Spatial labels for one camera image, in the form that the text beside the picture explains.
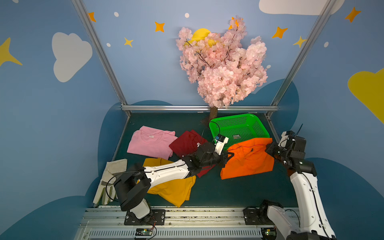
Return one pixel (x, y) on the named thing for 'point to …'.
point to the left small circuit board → (143, 232)
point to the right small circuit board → (268, 232)
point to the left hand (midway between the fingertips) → (234, 152)
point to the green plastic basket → (238, 128)
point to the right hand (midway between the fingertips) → (270, 143)
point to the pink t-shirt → (152, 142)
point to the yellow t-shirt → (177, 191)
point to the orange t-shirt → (249, 157)
